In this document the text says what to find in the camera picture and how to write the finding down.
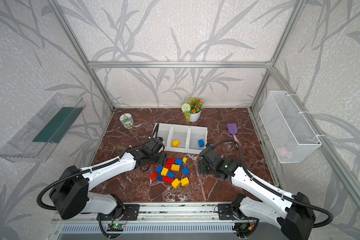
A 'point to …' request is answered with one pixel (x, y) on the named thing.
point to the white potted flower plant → (192, 110)
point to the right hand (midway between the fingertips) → (202, 161)
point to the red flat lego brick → (167, 179)
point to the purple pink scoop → (232, 129)
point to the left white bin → (169, 132)
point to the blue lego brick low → (159, 177)
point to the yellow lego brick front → (176, 183)
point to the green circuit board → (115, 227)
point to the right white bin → (193, 138)
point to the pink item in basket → (283, 152)
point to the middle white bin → (181, 133)
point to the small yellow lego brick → (184, 160)
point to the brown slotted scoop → (118, 150)
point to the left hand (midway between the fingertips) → (164, 154)
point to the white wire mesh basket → (291, 137)
